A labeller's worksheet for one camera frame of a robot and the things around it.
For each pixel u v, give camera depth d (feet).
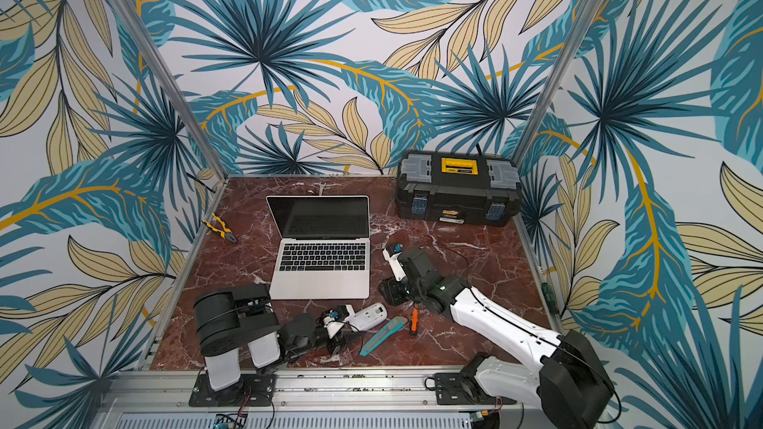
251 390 2.36
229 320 1.58
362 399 2.40
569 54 2.73
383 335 2.68
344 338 2.49
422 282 2.00
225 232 3.30
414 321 2.74
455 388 2.22
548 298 3.03
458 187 3.11
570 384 1.31
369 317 2.73
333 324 2.37
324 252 3.20
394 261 2.40
